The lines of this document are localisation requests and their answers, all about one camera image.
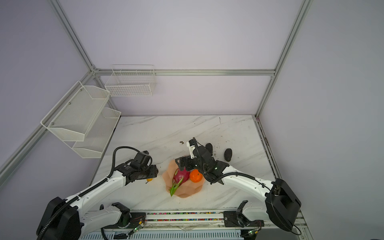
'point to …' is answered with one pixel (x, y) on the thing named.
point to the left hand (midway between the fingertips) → (152, 172)
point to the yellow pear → (149, 179)
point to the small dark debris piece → (182, 142)
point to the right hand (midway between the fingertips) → (180, 159)
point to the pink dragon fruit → (179, 177)
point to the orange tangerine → (195, 176)
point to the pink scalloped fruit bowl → (187, 188)
